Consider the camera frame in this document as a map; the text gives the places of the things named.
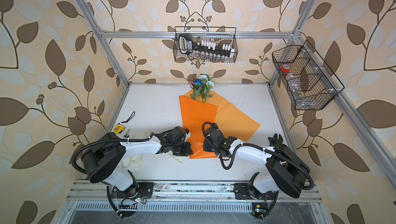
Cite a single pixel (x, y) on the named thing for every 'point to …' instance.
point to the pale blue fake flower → (207, 85)
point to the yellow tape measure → (119, 128)
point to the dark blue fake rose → (198, 81)
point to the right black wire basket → (310, 81)
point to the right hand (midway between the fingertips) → (205, 146)
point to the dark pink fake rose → (192, 85)
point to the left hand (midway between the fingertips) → (195, 152)
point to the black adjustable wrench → (275, 141)
